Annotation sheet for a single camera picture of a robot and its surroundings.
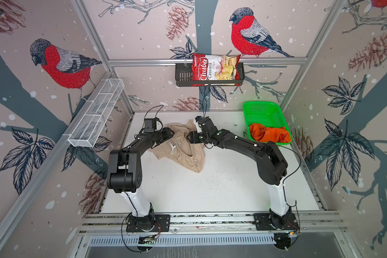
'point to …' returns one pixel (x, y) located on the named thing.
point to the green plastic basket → (266, 122)
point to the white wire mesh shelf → (86, 132)
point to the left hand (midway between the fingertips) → (171, 132)
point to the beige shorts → (178, 149)
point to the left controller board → (146, 242)
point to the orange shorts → (261, 133)
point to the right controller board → (284, 241)
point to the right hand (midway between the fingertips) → (188, 140)
